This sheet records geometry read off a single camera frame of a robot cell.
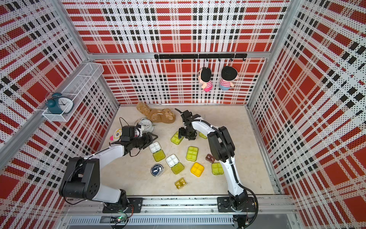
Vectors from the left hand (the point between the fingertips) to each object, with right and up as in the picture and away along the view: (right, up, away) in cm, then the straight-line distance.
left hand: (157, 138), depth 91 cm
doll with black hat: (+47, +41, +2) cm, 62 cm away
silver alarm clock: (-11, +8, +12) cm, 18 cm away
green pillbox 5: (+38, -18, -5) cm, 42 cm away
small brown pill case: (+34, -13, -1) cm, 36 cm away
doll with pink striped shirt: (+31, +42, +2) cm, 52 cm away
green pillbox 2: (0, -11, +2) cm, 11 cm away
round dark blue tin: (+1, -19, -5) cm, 19 cm away
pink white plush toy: (-29, +1, +4) cm, 29 cm away
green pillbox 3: (+23, -10, +2) cm, 25 cm away
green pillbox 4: (+10, -15, -2) cm, 18 cm away
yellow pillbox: (+26, -18, -5) cm, 32 cm away
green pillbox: (+27, +5, -24) cm, 37 cm away
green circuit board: (-12, -37, -21) cm, 45 cm away
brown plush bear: (+3, +15, +10) cm, 19 cm away
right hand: (+18, 0, +7) cm, 19 cm away
